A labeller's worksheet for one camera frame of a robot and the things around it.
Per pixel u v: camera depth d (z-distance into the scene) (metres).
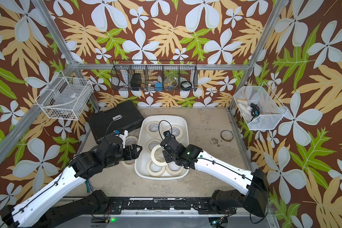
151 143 0.96
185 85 0.95
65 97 0.78
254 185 0.39
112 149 0.51
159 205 0.75
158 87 0.95
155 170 0.85
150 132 0.97
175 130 0.99
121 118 1.04
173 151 0.55
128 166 0.84
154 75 0.98
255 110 0.81
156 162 0.72
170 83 0.93
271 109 0.74
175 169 0.86
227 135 1.04
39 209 0.40
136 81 0.99
